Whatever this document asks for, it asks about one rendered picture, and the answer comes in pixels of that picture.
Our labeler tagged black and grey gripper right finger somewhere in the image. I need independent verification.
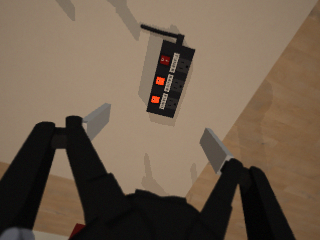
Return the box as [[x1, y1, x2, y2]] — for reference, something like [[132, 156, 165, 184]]
[[187, 128, 296, 240]]

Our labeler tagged black power strip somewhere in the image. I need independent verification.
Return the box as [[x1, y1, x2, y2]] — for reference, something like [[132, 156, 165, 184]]
[[140, 24, 196, 118]]

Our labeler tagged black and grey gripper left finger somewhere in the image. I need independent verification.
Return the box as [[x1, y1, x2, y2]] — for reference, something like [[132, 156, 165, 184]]
[[0, 103, 151, 240]]

